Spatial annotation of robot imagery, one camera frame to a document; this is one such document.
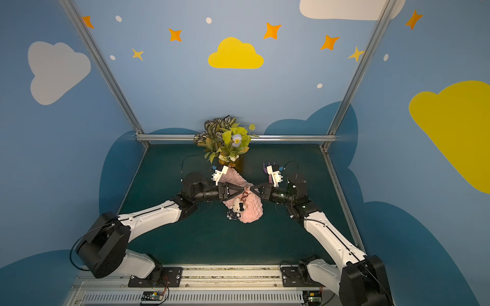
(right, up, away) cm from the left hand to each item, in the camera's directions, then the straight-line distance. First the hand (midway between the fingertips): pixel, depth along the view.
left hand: (243, 188), depth 74 cm
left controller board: (-35, -41, -2) cm, 54 cm away
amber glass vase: (-4, +11, +19) cm, 23 cm away
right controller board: (+27, -42, -2) cm, 50 cm away
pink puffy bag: (+4, -9, +5) cm, 12 cm away
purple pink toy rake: (+15, 0, +30) cm, 34 cm away
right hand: (+4, 0, +1) cm, 4 cm away
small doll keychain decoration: (-2, -8, +3) cm, 9 cm away
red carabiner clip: (0, -3, +3) cm, 4 cm away
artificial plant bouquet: (-10, +22, +20) cm, 31 cm away
